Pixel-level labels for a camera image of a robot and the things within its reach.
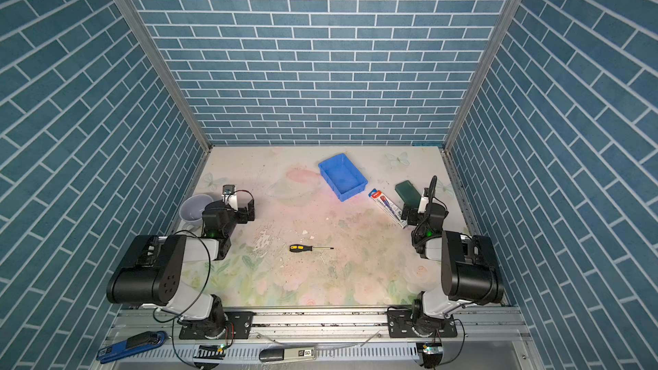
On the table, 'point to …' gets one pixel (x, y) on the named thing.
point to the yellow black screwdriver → (301, 247)
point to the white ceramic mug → (191, 213)
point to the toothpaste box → (389, 206)
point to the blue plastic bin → (343, 177)
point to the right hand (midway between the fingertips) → (421, 204)
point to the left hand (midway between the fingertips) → (245, 198)
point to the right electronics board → (432, 354)
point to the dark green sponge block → (408, 193)
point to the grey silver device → (278, 354)
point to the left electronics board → (210, 351)
